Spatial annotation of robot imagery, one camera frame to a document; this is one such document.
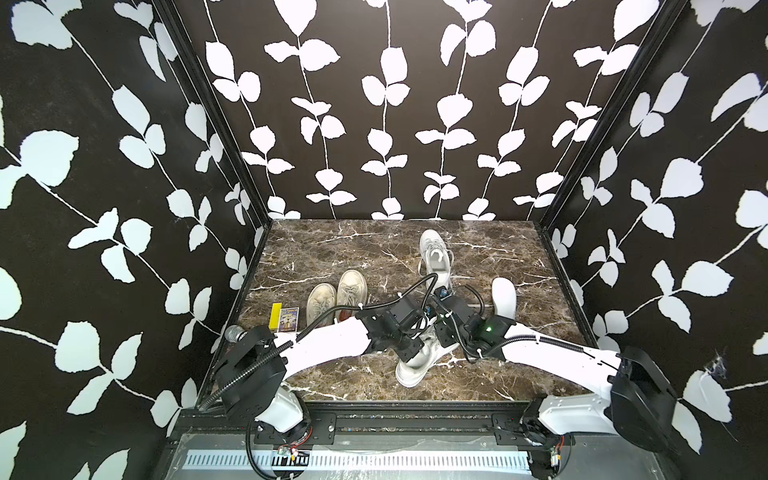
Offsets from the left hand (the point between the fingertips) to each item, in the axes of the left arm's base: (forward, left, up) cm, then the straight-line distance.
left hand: (419, 340), depth 81 cm
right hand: (+6, -6, +1) cm, 8 cm away
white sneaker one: (+27, -9, +1) cm, 29 cm away
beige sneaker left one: (+17, +30, -4) cm, 34 cm away
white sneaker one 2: (-9, +3, +1) cm, 10 cm away
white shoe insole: (+18, -31, -7) cm, 36 cm away
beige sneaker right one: (+17, +19, -1) cm, 26 cm away
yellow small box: (+13, +44, -7) cm, 47 cm away
